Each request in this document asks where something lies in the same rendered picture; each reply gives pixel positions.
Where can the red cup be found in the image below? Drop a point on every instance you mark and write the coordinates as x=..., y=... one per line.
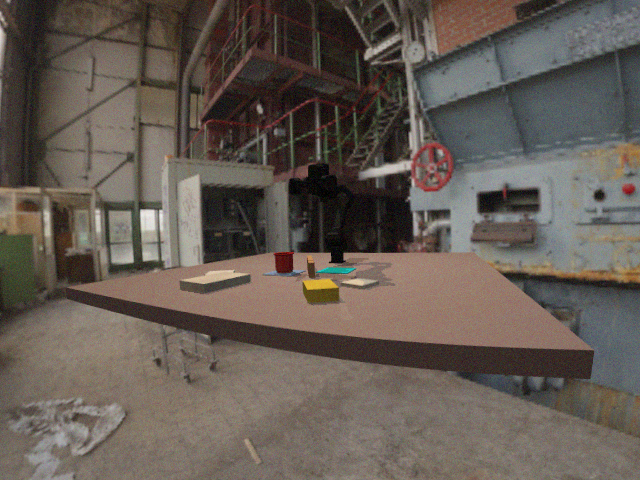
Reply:
x=284, y=262

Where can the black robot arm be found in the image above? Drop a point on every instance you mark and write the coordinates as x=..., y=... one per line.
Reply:
x=335, y=235

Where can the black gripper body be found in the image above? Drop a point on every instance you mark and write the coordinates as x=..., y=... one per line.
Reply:
x=313, y=188

